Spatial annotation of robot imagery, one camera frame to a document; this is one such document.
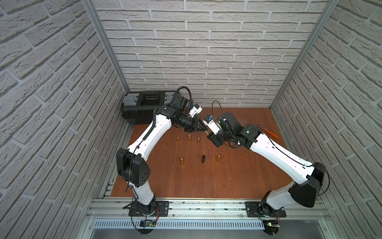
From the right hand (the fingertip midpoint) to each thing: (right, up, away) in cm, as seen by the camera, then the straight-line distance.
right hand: (212, 133), depth 75 cm
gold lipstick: (-3, +1, -3) cm, 4 cm away
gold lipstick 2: (-17, -18, +12) cm, 27 cm away
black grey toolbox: (-47, +16, +21) cm, 55 cm away
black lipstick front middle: (-4, -16, +11) cm, 20 cm away
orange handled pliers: (+45, -2, +28) cm, 53 cm away
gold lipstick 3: (+5, -16, +12) cm, 21 cm away
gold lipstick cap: (-7, -6, +22) cm, 24 cm away
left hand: (-3, +3, -3) cm, 5 cm away
